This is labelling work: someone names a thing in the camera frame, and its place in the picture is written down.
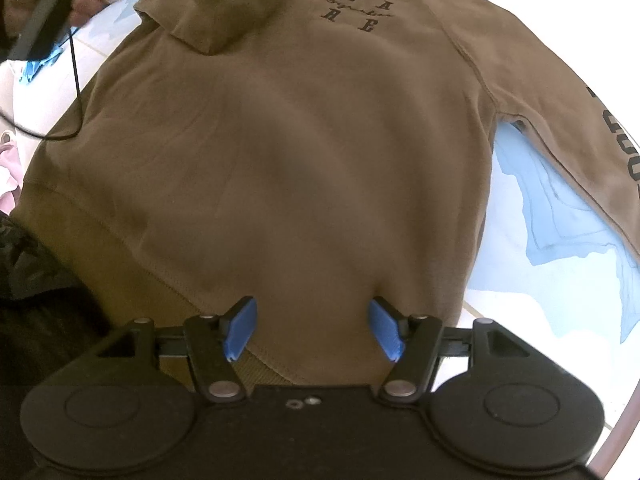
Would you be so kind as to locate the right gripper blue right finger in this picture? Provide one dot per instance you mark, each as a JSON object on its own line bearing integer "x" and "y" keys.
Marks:
{"x": 411, "y": 343}

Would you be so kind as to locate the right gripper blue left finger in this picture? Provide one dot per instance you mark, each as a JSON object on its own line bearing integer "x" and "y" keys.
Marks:
{"x": 213, "y": 344}

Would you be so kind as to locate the olive brown sweatshirt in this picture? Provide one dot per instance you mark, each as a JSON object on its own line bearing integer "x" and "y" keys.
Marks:
{"x": 312, "y": 154}

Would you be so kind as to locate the light blue table mat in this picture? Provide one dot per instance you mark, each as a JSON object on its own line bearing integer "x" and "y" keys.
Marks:
{"x": 554, "y": 273}

